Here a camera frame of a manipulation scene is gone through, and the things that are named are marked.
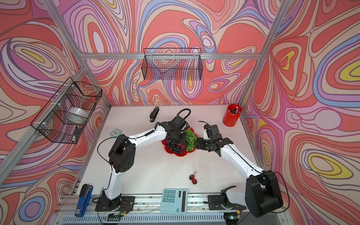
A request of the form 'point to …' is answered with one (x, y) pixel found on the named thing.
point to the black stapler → (153, 113)
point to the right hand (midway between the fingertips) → (199, 146)
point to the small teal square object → (115, 133)
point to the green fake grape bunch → (191, 138)
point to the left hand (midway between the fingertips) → (187, 139)
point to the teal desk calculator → (174, 201)
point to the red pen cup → (231, 115)
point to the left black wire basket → (64, 117)
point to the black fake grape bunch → (173, 146)
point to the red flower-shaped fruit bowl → (168, 150)
